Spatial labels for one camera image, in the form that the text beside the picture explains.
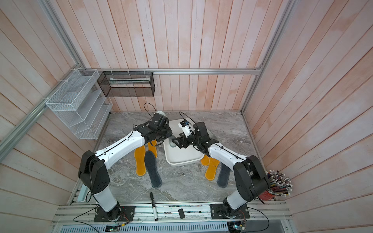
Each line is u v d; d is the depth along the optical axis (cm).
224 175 86
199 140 68
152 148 98
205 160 91
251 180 45
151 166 90
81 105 73
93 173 44
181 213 74
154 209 75
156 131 65
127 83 88
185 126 75
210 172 88
